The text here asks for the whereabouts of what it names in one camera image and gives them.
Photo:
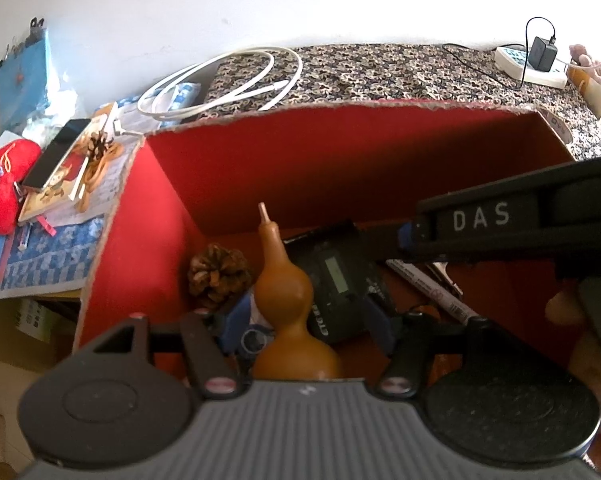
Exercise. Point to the floral patterned tablecloth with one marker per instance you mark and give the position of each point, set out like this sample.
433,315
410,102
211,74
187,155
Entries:
369,72

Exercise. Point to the blue white marker pen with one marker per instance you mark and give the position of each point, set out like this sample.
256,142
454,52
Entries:
421,281

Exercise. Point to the black smartphone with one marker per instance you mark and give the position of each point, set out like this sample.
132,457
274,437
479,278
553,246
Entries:
51,157

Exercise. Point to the brown pine cone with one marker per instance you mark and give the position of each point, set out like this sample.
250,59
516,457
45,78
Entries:
218,276

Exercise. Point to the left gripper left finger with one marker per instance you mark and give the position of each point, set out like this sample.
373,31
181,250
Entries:
244,331

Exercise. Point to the white power strip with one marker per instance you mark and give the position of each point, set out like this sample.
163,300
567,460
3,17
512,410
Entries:
513,63

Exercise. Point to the red cardboard box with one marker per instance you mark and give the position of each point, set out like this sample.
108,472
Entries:
311,165

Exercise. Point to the blue gift bag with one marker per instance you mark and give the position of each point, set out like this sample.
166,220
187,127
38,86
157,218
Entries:
28,77

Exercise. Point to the illustrated book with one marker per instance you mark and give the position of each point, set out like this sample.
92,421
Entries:
64,185

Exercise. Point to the black digital device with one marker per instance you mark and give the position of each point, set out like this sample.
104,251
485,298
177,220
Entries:
337,260

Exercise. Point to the pink plush toy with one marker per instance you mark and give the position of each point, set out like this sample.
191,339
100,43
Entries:
580,57

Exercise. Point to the black power adapter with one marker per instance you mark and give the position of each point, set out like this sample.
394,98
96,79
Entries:
542,54

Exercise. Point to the orange calabash gourd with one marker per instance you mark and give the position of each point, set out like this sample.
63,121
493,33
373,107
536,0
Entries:
284,296

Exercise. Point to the brown paper bag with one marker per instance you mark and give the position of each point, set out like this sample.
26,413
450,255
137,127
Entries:
589,89

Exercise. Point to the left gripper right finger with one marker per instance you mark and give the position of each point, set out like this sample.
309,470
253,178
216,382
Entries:
397,334

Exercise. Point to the wooden reindeer ornament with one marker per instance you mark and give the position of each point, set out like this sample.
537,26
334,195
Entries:
101,152

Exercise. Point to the person's right hand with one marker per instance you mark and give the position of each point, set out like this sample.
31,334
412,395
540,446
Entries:
565,310

